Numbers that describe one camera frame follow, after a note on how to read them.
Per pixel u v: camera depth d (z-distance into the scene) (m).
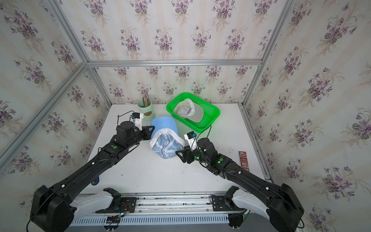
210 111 1.09
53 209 0.37
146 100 1.01
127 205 0.72
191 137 0.66
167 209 0.73
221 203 0.74
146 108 0.99
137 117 0.68
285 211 0.39
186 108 1.12
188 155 0.66
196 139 0.62
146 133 0.68
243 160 0.88
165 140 0.78
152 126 0.78
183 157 0.67
